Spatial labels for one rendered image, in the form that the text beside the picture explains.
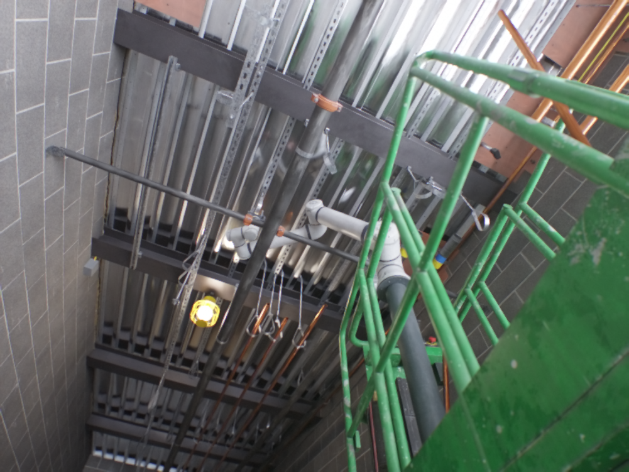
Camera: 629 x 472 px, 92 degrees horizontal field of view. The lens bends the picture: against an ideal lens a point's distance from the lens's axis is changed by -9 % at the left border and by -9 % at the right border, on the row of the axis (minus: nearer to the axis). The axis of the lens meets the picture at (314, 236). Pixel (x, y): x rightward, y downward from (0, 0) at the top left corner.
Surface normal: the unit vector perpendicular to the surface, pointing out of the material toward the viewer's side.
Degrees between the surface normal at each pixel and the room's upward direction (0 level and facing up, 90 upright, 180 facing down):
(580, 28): 180
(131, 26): 180
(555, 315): 90
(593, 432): 90
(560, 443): 90
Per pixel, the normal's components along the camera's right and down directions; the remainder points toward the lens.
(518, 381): -0.99, -0.12
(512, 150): 0.00, 0.55
